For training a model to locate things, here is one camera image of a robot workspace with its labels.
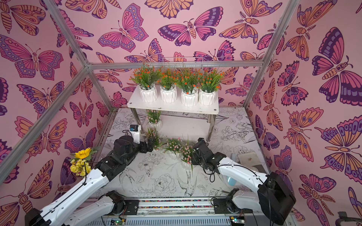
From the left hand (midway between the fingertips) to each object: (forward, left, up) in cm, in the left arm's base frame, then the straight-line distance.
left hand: (148, 135), depth 76 cm
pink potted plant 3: (-3, -13, -9) cm, 16 cm away
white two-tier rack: (+16, +8, +10) cm, 20 cm away
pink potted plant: (+13, 0, -6) cm, 15 cm away
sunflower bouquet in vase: (-17, +28, +1) cm, 33 cm away
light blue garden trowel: (-17, -47, -22) cm, 55 cm away
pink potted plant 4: (-8, -21, -8) cm, 24 cm away
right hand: (-5, -25, -15) cm, 30 cm away
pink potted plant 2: (+6, 0, -7) cm, 9 cm away
